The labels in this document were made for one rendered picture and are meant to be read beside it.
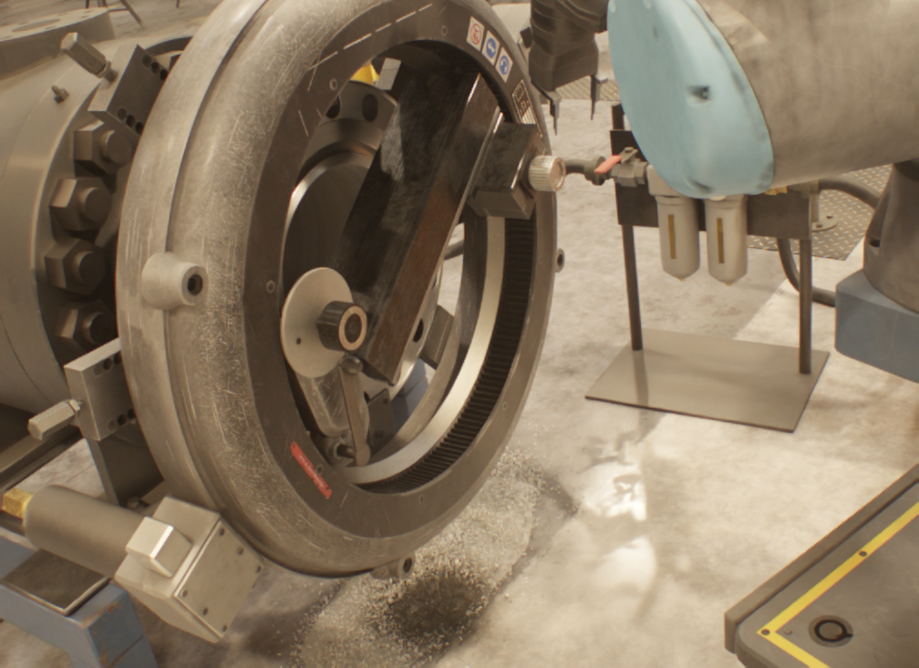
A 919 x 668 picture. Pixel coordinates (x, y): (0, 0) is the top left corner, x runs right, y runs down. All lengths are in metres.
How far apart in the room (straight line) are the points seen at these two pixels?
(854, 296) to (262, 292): 0.53
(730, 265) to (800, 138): 1.31
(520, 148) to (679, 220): 0.73
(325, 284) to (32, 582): 0.66
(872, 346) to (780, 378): 1.28
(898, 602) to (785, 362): 1.07
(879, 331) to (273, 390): 0.56
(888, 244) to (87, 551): 0.84
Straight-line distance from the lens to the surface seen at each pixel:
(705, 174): 0.60
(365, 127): 1.28
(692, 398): 2.00
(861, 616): 1.09
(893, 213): 0.77
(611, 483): 1.80
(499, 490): 1.81
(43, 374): 1.33
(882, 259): 0.77
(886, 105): 0.63
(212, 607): 1.06
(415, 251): 1.13
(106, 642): 1.41
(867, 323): 0.78
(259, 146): 0.95
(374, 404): 1.34
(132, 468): 1.49
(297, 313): 1.00
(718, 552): 1.65
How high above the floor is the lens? 1.08
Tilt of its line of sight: 24 degrees down
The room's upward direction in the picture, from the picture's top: 9 degrees counter-clockwise
